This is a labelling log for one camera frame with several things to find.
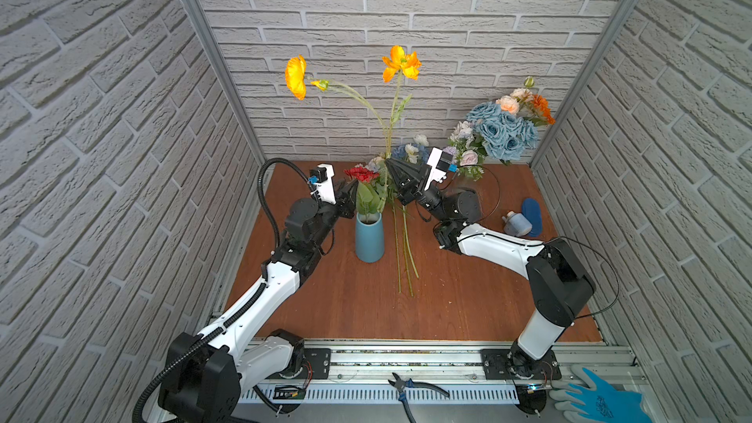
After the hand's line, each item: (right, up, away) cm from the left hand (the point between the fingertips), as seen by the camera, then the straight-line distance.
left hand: (357, 176), depth 73 cm
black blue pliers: (+11, -52, -3) cm, 53 cm away
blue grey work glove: (+59, -55, -5) cm, 80 cm away
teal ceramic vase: (+3, -17, +8) cm, 19 cm away
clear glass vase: (+35, +2, +15) cm, 38 cm away
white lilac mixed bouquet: (+33, +9, +15) cm, 37 cm away
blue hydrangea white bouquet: (+12, +11, +40) cm, 43 cm away
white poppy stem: (+18, +13, +38) cm, 44 cm away
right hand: (+9, +3, -9) cm, 13 cm away
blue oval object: (+60, -11, +31) cm, 69 cm away
